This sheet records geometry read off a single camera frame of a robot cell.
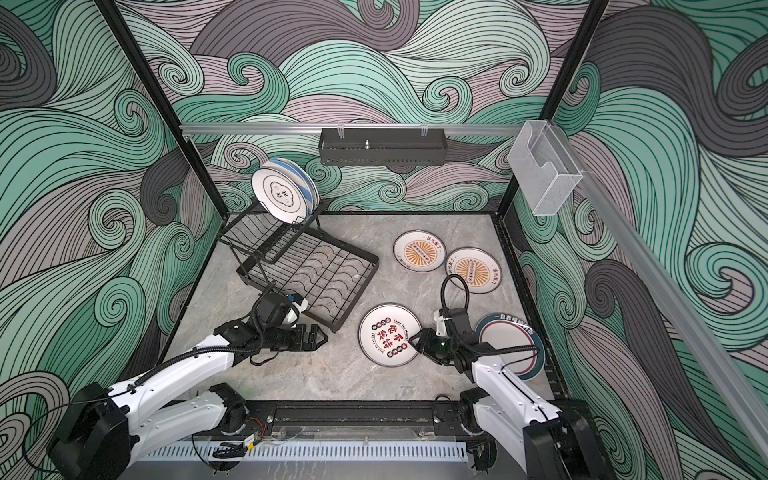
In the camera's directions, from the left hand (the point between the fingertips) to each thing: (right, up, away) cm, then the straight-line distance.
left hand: (317, 337), depth 81 cm
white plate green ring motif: (-12, +41, +6) cm, 43 cm away
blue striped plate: (-2, +41, +2) cm, 41 cm away
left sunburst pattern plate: (+33, +23, +26) cm, 48 cm away
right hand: (+28, -3, +4) cm, 28 cm away
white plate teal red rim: (+57, -1, +5) cm, 57 cm away
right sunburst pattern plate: (+54, +16, +22) cm, 60 cm away
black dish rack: (-1, +15, +20) cm, 25 cm away
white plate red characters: (+19, -1, +6) cm, 20 cm away
